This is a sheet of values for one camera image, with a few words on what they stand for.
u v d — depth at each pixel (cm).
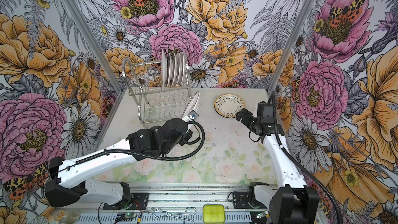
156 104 106
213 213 70
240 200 74
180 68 127
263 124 60
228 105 109
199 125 53
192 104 78
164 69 92
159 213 72
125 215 71
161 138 47
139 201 73
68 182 39
